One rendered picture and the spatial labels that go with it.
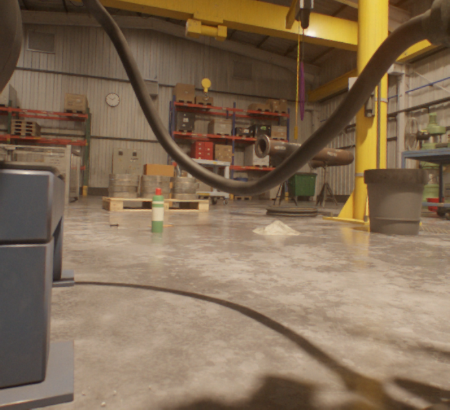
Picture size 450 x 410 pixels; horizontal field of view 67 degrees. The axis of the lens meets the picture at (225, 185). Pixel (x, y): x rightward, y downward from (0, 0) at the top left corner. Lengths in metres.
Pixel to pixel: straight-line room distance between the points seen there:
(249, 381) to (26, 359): 0.26
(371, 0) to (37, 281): 3.73
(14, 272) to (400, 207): 2.26
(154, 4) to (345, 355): 11.79
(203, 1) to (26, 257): 12.15
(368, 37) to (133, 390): 3.57
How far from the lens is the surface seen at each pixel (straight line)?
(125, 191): 4.28
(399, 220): 2.46
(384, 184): 2.45
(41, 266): 0.44
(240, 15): 12.65
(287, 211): 3.72
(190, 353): 0.54
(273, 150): 7.05
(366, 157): 3.46
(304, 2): 6.70
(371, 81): 0.53
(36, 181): 0.44
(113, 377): 0.50
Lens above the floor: 0.23
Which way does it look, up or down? 1 degrees up
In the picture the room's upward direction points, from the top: 2 degrees clockwise
